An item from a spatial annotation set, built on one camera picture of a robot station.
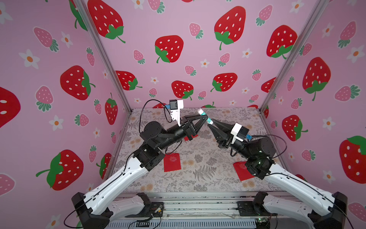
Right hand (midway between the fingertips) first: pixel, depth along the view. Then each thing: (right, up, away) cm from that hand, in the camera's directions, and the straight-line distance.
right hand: (216, 119), depth 52 cm
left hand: (-4, +1, -3) cm, 5 cm away
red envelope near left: (-21, -27, +38) cm, 51 cm away
